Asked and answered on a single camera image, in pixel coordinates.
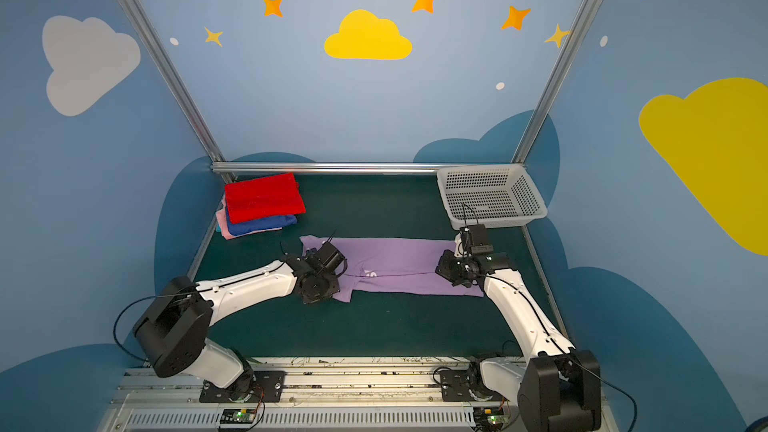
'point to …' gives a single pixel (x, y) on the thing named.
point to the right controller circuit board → (490, 418)
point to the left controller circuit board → (237, 416)
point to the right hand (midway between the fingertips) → (442, 264)
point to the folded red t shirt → (264, 198)
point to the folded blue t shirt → (259, 225)
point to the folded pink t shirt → (222, 221)
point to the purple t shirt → (378, 266)
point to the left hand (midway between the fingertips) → (338, 293)
